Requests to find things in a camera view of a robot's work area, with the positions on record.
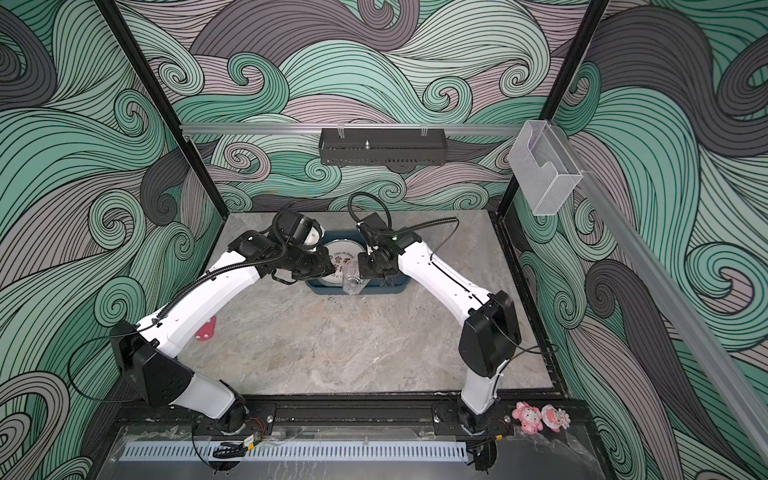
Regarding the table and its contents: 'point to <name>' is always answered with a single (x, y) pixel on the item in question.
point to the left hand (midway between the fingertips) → (337, 267)
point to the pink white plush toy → (555, 418)
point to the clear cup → (352, 282)
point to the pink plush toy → (529, 417)
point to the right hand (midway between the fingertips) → (367, 271)
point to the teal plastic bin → (395, 284)
